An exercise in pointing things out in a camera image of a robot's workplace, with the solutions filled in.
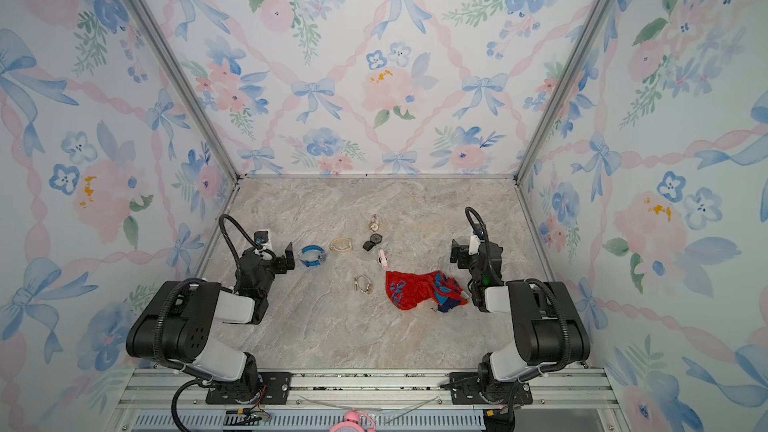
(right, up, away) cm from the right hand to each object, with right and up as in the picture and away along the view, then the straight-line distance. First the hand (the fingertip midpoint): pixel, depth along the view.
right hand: (473, 239), depth 94 cm
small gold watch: (-32, +4, +11) cm, 34 cm away
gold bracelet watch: (-34, -14, -2) cm, 37 cm away
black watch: (-31, -1, +9) cm, 32 cm away
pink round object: (-35, -39, -26) cm, 59 cm away
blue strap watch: (-48, -5, +1) cm, 48 cm away
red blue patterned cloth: (-21, -15, -4) cm, 26 cm away
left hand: (-61, -1, -1) cm, 61 cm away
